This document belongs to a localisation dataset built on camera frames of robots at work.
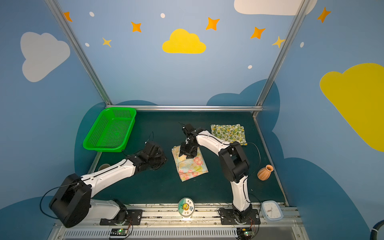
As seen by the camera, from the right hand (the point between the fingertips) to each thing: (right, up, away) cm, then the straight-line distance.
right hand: (182, 155), depth 90 cm
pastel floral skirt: (+5, -8, -2) cm, 9 cm away
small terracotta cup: (+47, -9, -8) cm, 48 cm away
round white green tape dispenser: (+3, -21, -20) cm, 29 cm away
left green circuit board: (-29, -33, -20) cm, 48 cm away
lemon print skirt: (+34, +13, +18) cm, 40 cm away
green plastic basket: (-56, +15, +22) cm, 62 cm away
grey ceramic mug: (-47, -6, -2) cm, 47 cm away
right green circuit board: (+32, -34, -19) cm, 50 cm away
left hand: (-6, -1, -4) cm, 7 cm away
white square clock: (+47, -26, -15) cm, 56 cm away
